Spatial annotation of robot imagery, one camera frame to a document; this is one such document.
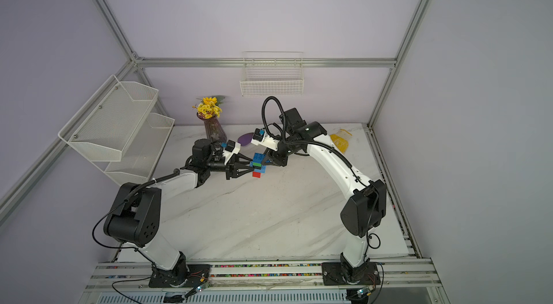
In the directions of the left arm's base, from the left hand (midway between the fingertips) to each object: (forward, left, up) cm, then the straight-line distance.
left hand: (252, 166), depth 82 cm
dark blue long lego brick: (-2, -3, +8) cm, 8 cm away
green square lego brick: (-3, -2, +5) cm, 6 cm away
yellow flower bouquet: (+26, +21, +7) cm, 34 cm away
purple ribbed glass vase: (+25, +21, -7) cm, 34 cm away
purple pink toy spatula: (+28, +8, -15) cm, 33 cm away
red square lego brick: (-3, -2, -1) cm, 4 cm away
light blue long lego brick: (-3, -4, +2) cm, 5 cm away
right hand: (0, -6, +5) cm, 8 cm away
